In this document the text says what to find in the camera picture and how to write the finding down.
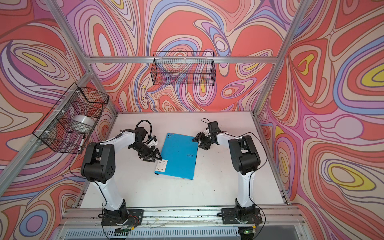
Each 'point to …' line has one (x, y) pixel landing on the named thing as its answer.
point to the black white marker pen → (81, 145)
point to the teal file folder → (179, 155)
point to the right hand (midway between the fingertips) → (196, 144)
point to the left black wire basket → (58, 130)
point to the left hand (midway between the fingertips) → (159, 158)
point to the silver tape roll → (82, 124)
